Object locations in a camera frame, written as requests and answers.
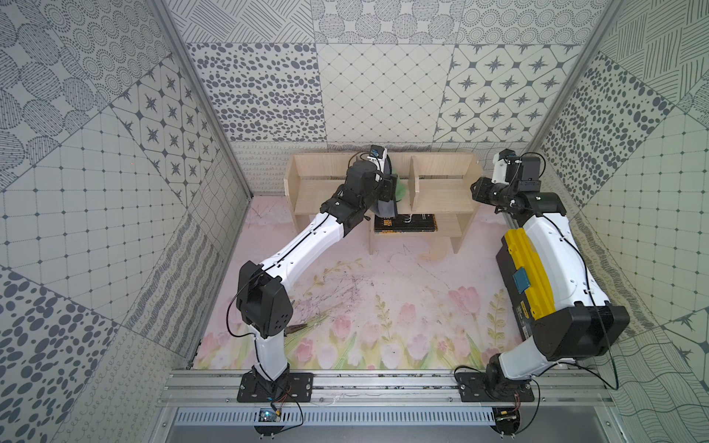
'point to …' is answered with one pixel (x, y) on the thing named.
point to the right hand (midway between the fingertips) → (476, 190)
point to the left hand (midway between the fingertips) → (385, 167)
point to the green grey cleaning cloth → (390, 209)
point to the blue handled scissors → (292, 328)
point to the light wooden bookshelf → (444, 192)
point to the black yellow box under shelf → (406, 222)
